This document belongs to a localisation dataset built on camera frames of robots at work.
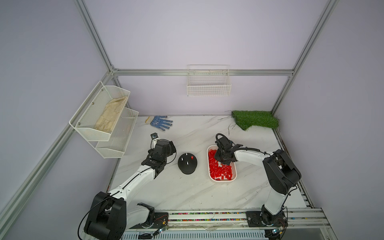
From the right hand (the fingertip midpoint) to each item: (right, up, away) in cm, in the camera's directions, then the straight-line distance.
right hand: (218, 159), depth 96 cm
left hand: (-34, +9, -9) cm, 36 cm away
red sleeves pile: (-2, -7, -8) cm, 10 cm away
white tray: (+7, -8, -14) cm, 17 cm away
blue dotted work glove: (-46, +25, +20) cm, 56 cm away
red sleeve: (-17, +3, -12) cm, 21 cm away
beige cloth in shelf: (-61, +25, -19) cm, 69 cm away
